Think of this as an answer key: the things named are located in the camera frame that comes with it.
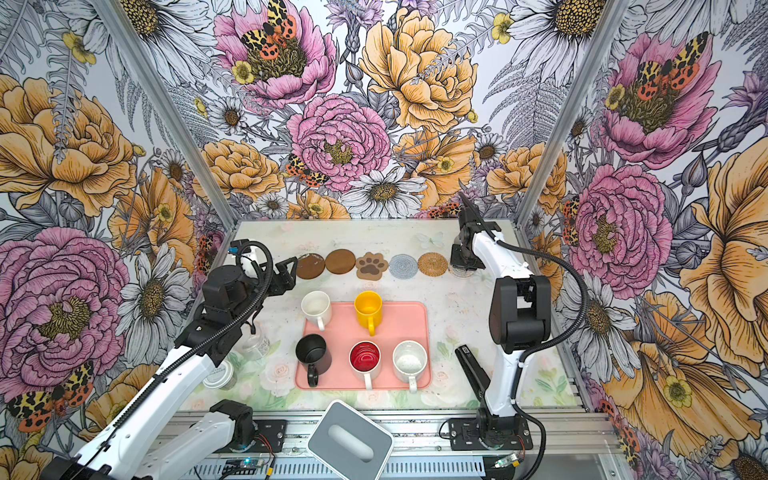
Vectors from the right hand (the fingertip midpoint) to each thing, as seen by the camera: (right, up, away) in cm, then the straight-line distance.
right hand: (464, 271), depth 95 cm
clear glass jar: (-60, -19, -13) cm, 64 cm away
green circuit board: (-57, -44, -24) cm, 76 cm away
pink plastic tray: (-20, -16, 0) cm, 25 cm away
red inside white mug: (-30, -23, -9) cm, 39 cm away
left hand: (-49, +2, -18) cm, 53 cm away
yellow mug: (-30, -11, 0) cm, 32 cm away
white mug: (-46, -11, -1) cm, 47 cm away
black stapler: (-1, -26, -13) cm, 29 cm away
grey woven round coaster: (-19, +1, +13) cm, 23 cm away
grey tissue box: (-33, -40, -22) cm, 56 cm away
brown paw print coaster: (-30, 0, +14) cm, 33 cm away
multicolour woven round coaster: (+2, -1, +11) cm, 11 cm away
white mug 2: (-18, -25, -9) cm, 32 cm away
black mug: (-45, -22, -8) cm, 51 cm away
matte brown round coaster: (-41, +2, +14) cm, 44 cm away
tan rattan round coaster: (-8, +1, +14) cm, 16 cm away
